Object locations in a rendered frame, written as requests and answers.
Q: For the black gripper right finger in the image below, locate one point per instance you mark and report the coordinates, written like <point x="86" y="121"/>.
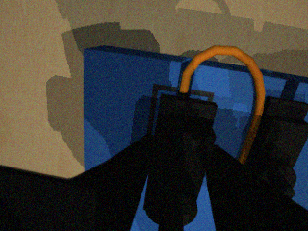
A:
<point x="242" y="201"/>

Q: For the blue flat plate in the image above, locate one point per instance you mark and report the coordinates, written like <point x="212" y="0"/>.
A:
<point x="122" y="91"/>

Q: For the black micro servo with orange cable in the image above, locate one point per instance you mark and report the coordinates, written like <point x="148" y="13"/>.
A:
<point x="183" y="143"/>

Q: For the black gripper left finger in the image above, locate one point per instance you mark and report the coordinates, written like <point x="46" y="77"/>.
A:
<point x="103" y="198"/>

